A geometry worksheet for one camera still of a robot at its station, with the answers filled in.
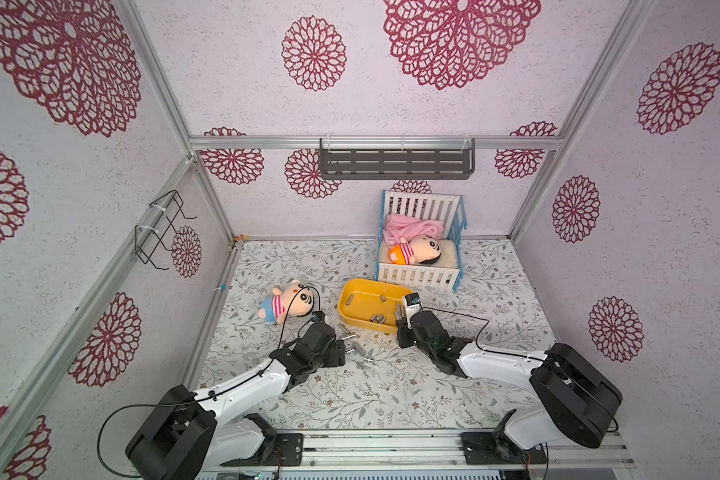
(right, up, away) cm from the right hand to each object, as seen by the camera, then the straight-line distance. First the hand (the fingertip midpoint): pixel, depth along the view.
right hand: (404, 321), depth 91 cm
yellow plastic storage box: (-10, +4, +11) cm, 16 cm away
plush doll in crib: (+7, +23, +10) cm, 26 cm away
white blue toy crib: (+20, +38, +19) cm, 47 cm away
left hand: (-21, -7, -4) cm, 23 cm away
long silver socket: (-19, -3, +4) cm, 19 cm away
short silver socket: (-6, +6, +12) cm, 15 cm away
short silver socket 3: (-15, -8, +1) cm, 17 cm away
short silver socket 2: (-7, 0, +6) cm, 9 cm away
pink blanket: (+1, +32, +21) cm, 38 cm away
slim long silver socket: (-17, +6, +12) cm, 22 cm away
